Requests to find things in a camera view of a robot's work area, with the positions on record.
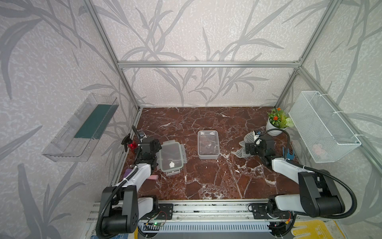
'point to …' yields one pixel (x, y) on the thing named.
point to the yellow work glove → (318, 229)
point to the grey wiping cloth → (249, 138)
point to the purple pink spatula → (150, 177)
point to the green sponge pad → (96, 124)
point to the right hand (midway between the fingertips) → (253, 141)
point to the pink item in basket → (318, 149)
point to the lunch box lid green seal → (171, 157)
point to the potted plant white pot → (278, 119)
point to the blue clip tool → (291, 157)
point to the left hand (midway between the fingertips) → (148, 142)
